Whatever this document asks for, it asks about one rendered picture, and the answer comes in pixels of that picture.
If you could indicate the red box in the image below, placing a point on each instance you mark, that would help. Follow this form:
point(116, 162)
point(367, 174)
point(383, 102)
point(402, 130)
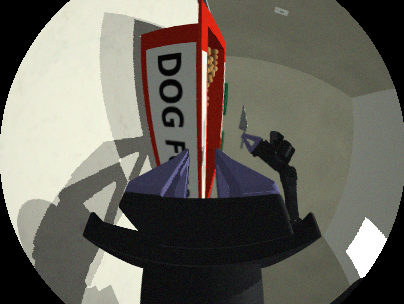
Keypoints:
point(174, 63)

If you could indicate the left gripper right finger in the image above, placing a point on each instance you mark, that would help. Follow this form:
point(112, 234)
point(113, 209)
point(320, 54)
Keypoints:
point(242, 180)

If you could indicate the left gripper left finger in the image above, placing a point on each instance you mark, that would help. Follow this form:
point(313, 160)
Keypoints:
point(163, 179)

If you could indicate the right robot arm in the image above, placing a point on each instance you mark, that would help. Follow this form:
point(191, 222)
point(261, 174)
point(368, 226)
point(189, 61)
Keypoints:
point(285, 151)

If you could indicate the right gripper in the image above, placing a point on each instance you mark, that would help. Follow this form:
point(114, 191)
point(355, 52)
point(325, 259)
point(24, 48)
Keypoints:
point(254, 148)

